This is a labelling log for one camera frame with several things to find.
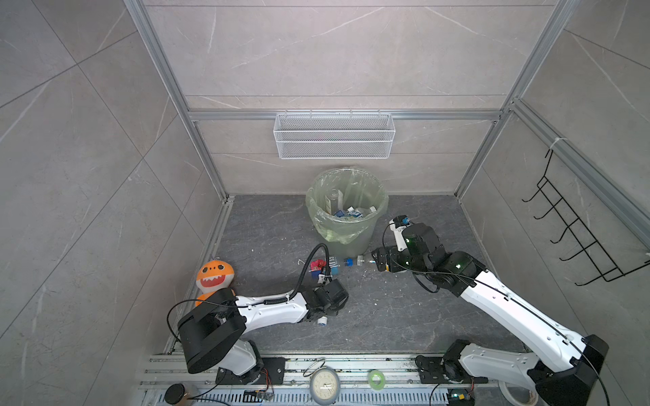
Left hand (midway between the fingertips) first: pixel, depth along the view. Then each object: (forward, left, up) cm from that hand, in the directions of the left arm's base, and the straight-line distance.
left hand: (334, 297), depth 86 cm
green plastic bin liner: (+35, -5, +10) cm, 37 cm away
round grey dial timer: (-25, +3, +2) cm, 26 cm away
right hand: (+6, -17, +20) cm, 27 cm away
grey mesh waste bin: (+11, -10, +15) cm, 21 cm away
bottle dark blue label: (-8, +4, +2) cm, 10 cm away
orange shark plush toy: (+6, +41, +7) cm, 42 cm away
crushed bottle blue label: (+27, -3, +13) cm, 30 cm away
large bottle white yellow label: (+13, -10, +2) cm, 17 cm away
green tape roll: (-26, -10, -2) cm, 28 cm away
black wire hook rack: (-7, -65, +31) cm, 72 cm away
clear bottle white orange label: (+31, -1, +15) cm, 35 cm away
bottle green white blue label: (+24, -9, +17) cm, 30 cm away
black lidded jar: (-27, +39, +9) cm, 48 cm away
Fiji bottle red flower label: (+10, +5, +5) cm, 12 cm away
